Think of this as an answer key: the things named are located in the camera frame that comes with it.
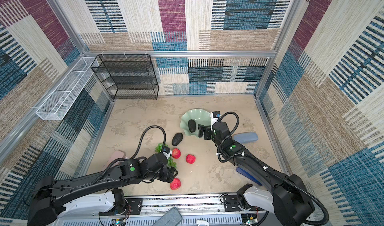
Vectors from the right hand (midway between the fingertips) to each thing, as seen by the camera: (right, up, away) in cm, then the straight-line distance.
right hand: (206, 126), depth 83 cm
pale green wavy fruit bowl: (-2, +4, +22) cm, 22 cm away
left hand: (-17, -21, -8) cm, 28 cm away
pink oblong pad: (-53, -17, +7) cm, 56 cm away
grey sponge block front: (-17, -40, -14) cm, 45 cm away
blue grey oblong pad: (+24, -8, +11) cm, 28 cm away
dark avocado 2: (-8, -1, +17) cm, 19 cm away
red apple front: (-16, -28, -7) cm, 33 cm away
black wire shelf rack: (-56, +34, +29) cm, 71 cm away
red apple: (-17, -16, +4) cm, 24 cm away
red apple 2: (-9, -18, +2) cm, 20 cm away
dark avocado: (-17, -9, +9) cm, 21 cm away
